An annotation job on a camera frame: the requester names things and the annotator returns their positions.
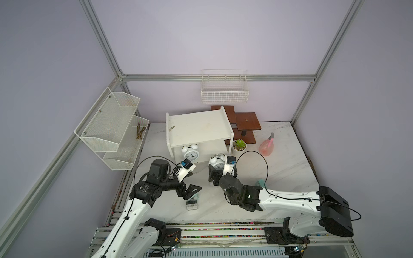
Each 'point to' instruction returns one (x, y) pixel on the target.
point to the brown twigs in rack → (139, 131)
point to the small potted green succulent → (239, 147)
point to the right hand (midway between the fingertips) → (216, 167)
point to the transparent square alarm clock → (192, 205)
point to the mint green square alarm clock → (194, 199)
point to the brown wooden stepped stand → (242, 123)
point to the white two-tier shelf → (209, 131)
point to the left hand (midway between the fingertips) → (193, 182)
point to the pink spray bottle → (266, 147)
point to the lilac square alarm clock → (260, 183)
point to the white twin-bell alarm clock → (191, 152)
